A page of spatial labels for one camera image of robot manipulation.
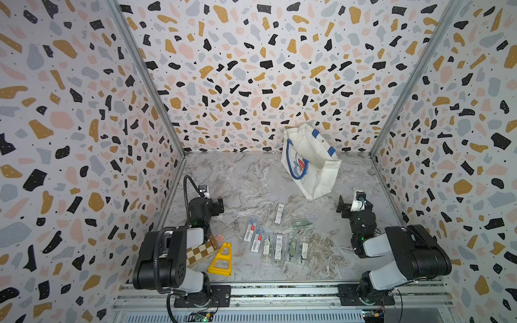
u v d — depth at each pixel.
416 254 0.46
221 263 0.82
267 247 0.84
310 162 1.11
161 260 0.46
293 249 0.84
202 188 0.80
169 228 0.49
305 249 0.84
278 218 0.93
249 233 0.88
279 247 0.84
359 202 0.78
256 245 0.85
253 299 0.75
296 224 0.92
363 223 0.70
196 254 0.81
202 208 0.72
